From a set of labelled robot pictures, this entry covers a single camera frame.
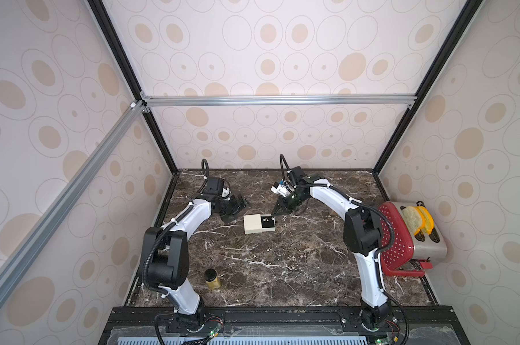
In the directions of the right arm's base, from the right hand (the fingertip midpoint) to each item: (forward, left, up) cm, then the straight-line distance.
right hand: (271, 218), depth 90 cm
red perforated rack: (-16, -46, -1) cm, 49 cm away
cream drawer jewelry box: (+1, +5, -5) cm, 8 cm away
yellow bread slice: (-5, -56, +10) cm, 57 cm away
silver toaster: (-14, -55, +5) cm, 57 cm away
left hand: (+2, +9, +4) cm, 10 cm away
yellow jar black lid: (-26, +20, 0) cm, 33 cm away
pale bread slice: (-4, -52, +8) cm, 53 cm away
